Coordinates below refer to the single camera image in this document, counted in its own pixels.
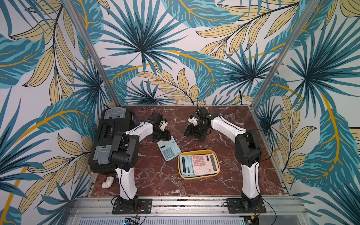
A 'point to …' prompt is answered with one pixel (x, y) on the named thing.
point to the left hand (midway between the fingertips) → (165, 138)
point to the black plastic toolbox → (111, 121)
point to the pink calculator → (205, 164)
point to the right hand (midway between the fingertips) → (187, 134)
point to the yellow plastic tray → (193, 153)
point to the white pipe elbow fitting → (109, 181)
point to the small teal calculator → (187, 166)
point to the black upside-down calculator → (199, 134)
